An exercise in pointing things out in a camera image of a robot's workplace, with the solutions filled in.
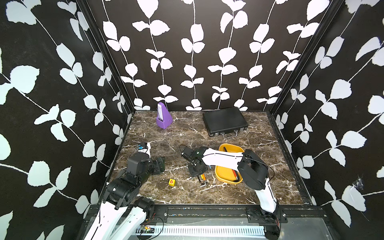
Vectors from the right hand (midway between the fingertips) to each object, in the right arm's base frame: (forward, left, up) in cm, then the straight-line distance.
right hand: (193, 172), depth 88 cm
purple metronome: (+36, +22, +7) cm, 43 cm away
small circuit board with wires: (-29, +22, 0) cm, 36 cm away
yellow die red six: (-7, +12, +3) cm, 14 cm away
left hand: (-1, +16, +22) cm, 27 cm away
